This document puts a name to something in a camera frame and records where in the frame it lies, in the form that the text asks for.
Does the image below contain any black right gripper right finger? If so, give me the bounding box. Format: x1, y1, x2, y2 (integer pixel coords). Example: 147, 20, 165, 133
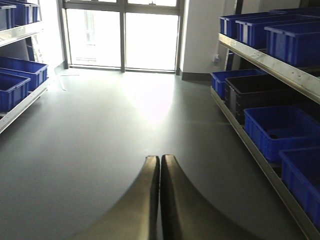
160, 154, 261, 240

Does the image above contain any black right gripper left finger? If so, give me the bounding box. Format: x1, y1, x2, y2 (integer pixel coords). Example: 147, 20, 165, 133
68, 156, 161, 240

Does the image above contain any black plastic bin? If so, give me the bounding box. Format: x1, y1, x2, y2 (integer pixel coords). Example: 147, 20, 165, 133
224, 74, 301, 125

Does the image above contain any row of blue bins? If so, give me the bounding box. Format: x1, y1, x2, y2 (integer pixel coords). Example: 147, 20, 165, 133
211, 7, 320, 226
0, 0, 49, 113

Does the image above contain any window with grey frame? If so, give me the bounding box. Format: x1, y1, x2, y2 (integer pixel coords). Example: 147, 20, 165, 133
56, 0, 185, 76

